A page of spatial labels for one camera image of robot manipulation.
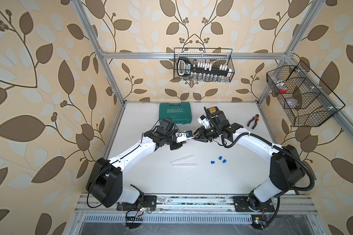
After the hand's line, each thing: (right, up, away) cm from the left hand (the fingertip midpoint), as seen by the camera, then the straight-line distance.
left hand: (181, 136), depth 83 cm
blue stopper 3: (+26, -16, +6) cm, 31 cm away
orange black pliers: (+56, +10, +26) cm, 62 cm away
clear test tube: (0, -15, +8) cm, 17 cm away
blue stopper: (+24, -15, +8) cm, 29 cm away
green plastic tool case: (-1, +14, +26) cm, 29 cm away
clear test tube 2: (+2, -18, +6) cm, 19 cm away
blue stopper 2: (+19, -17, +6) cm, 26 cm away
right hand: (+6, -1, -1) cm, 6 cm away
